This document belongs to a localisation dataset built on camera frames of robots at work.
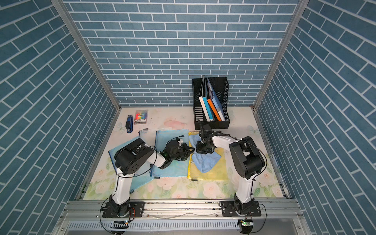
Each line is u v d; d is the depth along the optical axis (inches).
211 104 35.7
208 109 36.9
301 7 27.8
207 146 31.8
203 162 35.5
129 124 41.7
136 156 21.4
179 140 37.4
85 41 33.2
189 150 35.9
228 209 29.0
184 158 34.8
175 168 34.9
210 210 29.7
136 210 28.8
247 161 19.8
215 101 35.5
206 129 31.6
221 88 40.1
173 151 30.9
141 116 44.0
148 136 40.4
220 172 34.3
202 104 35.6
